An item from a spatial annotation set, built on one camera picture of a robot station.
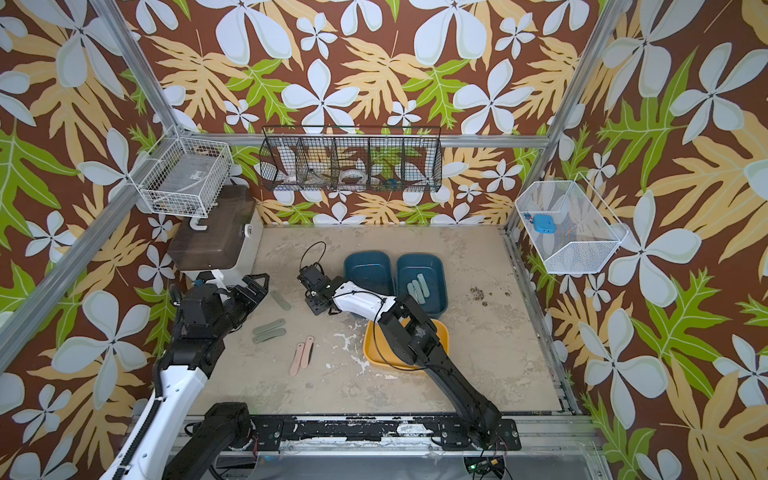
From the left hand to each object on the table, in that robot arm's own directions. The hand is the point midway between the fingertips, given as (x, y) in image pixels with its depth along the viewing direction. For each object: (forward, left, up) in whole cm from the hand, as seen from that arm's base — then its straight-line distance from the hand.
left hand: (262, 281), depth 77 cm
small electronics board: (-38, -57, -27) cm, 73 cm away
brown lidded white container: (+18, +17, -5) cm, 25 cm away
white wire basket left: (+29, +27, +12) cm, 41 cm away
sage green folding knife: (-2, +4, -22) cm, 23 cm away
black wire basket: (+43, -21, +9) cm, 49 cm away
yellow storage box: (-10, -31, -20) cm, 38 cm away
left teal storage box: (+20, -28, -22) cm, 40 cm away
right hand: (+8, -10, -22) cm, 26 cm away
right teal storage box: (+19, -49, -19) cm, 56 cm away
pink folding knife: (-10, -9, -22) cm, 26 cm away
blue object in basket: (+18, -78, +4) cm, 80 cm away
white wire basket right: (+15, -85, +4) cm, 87 cm away
